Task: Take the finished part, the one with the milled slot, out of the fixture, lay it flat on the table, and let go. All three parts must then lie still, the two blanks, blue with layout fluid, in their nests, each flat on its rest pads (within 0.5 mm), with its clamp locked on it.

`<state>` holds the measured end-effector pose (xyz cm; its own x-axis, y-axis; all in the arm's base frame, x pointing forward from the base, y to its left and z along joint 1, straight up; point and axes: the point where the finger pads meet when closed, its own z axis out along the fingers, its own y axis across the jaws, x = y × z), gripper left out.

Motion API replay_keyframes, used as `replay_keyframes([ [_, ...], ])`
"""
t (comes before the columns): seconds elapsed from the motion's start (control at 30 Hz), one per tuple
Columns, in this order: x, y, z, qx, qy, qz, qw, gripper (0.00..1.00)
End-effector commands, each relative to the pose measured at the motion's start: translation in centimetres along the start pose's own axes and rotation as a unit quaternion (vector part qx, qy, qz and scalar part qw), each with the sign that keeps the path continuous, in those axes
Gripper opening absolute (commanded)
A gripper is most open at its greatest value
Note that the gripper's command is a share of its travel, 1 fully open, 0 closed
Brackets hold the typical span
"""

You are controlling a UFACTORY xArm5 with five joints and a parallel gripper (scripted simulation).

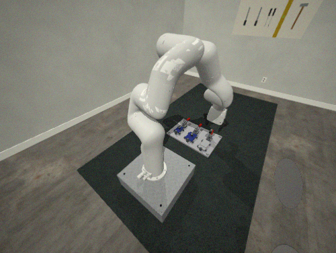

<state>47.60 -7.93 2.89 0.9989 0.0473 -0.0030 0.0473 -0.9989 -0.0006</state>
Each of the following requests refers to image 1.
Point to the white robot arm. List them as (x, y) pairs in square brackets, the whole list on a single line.
[(148, 104)]

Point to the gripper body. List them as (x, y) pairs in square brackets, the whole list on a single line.
[(216, 116)]

